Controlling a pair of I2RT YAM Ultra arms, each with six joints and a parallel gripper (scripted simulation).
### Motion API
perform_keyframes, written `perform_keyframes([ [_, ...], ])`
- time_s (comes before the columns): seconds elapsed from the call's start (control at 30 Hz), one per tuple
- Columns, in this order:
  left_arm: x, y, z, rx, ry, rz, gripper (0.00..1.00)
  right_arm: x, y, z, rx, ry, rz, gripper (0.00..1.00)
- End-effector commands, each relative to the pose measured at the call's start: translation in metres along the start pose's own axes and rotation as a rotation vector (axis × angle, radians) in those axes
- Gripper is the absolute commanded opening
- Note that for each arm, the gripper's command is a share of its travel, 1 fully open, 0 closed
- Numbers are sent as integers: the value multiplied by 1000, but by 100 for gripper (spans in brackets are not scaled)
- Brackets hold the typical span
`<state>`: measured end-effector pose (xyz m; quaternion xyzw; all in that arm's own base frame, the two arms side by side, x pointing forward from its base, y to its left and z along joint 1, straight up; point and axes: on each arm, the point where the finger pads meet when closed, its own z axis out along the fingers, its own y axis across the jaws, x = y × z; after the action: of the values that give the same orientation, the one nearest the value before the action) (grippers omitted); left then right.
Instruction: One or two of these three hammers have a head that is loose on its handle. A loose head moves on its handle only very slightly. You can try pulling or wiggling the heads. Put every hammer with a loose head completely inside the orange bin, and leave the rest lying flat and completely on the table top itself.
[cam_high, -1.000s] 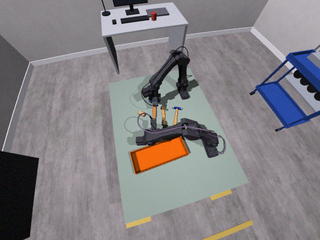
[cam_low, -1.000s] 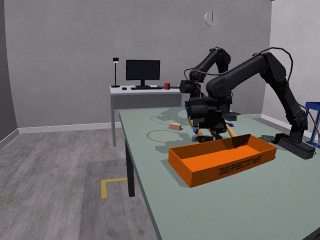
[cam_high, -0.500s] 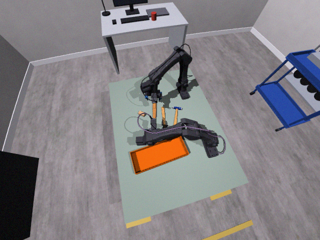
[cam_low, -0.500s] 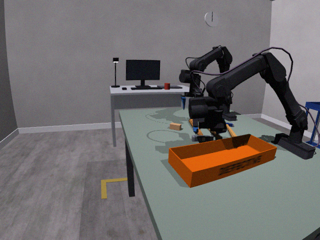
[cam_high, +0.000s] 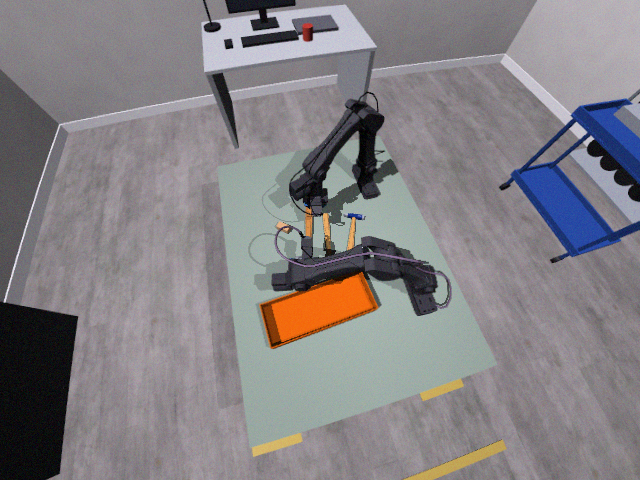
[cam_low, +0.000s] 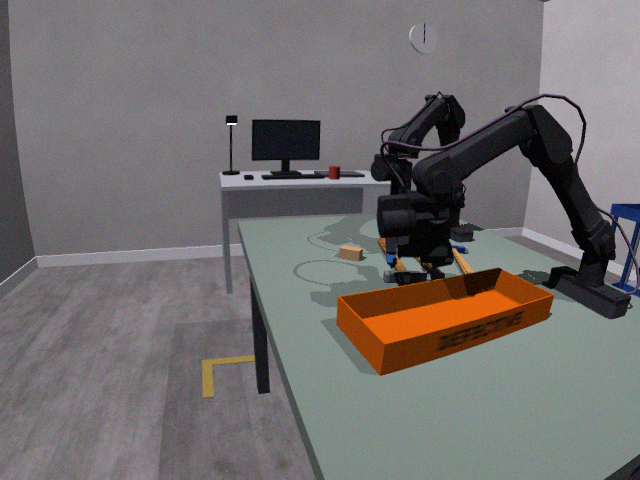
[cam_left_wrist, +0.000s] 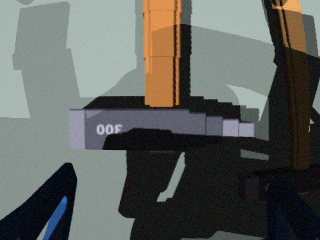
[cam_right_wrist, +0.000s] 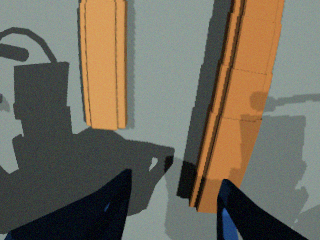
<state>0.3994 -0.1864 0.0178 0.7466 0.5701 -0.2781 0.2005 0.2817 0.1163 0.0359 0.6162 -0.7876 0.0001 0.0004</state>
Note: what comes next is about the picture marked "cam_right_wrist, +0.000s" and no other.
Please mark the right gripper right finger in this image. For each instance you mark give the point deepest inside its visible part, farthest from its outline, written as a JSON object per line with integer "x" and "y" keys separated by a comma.
{"x": 236, "y": 210}

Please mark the hammer with grey head and wooden handle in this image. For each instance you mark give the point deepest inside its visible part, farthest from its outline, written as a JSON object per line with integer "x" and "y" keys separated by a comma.
{"x": 103, "y": 37}

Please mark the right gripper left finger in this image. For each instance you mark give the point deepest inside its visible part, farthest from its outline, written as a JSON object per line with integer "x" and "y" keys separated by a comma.
{"x": 86, "y": 218}

